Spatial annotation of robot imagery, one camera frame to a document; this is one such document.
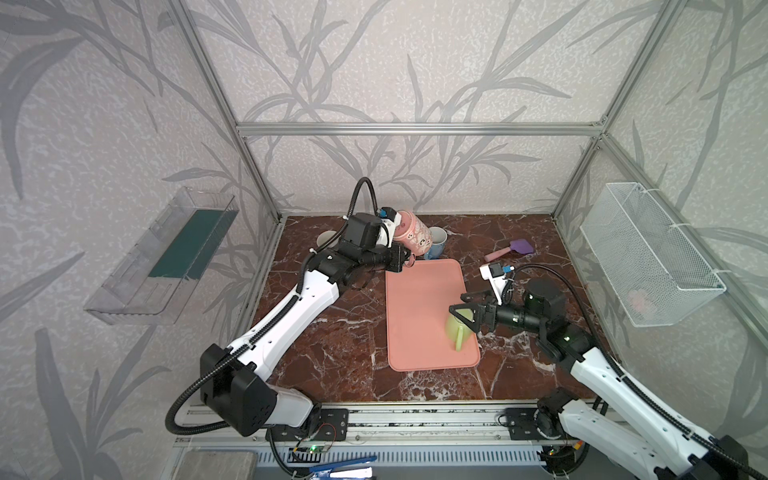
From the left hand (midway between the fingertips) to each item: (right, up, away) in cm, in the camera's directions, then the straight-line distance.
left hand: (413, 243), depth 75 cm
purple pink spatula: (+41, -1, +36) cm, 55 cm away
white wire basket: (+51, -7, -12) cm, 53 cm away
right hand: (+11, -12, -4) cm, 17 cm away
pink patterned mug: (0, +2, -4) cm, 4 cm away
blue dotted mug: (+9, -2, +27) cm, 29 cm away
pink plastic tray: (+2, -19, +22) cm, 30 cm away
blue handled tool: (-13, -52, -7) cm, 54 cm away
